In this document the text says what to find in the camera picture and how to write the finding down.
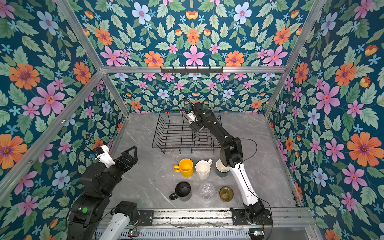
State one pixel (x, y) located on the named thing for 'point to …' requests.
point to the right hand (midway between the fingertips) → (198, 122)
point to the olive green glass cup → (226, 194)
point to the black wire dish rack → (173, 132)
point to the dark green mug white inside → (221, 170)
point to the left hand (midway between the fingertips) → (133, 148)
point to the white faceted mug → (202, 168)
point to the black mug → (183, 192)
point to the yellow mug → (185, 167)
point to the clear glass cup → (207, 191)
